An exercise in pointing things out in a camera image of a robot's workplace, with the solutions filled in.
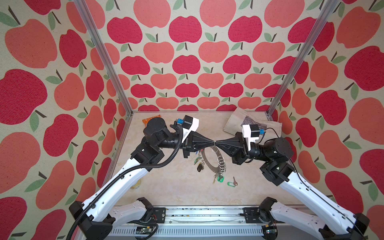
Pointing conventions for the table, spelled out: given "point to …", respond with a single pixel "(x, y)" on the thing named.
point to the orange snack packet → (146, 120)
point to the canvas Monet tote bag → (240, 118)
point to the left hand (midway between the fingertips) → (213, 146)
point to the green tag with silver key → (232, 184)
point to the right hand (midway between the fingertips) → (221, 141)
